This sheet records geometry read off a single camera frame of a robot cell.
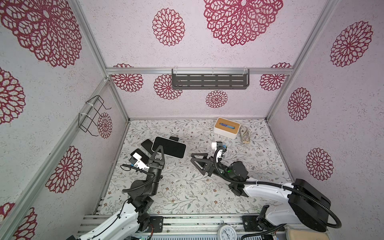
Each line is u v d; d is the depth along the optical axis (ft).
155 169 2.01
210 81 3.28
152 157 2.06
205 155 2.25
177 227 2.40
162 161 2.05
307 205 1.38
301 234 2.25
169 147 2.17
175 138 3.56
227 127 3.60
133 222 2.01
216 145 2.02
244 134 3.51
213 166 1.94
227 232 2.26
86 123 2.56
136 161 2.01
